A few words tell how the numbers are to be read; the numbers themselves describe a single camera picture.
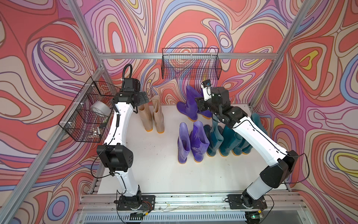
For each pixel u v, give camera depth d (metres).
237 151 0.86
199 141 0.74
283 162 0.42
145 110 0.82
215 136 0.69
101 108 0.73
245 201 0.66
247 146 0.49
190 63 0.96
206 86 0.61
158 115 0.83
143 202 0.72
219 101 0.52
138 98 0.74
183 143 0.73
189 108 1.03
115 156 0.47
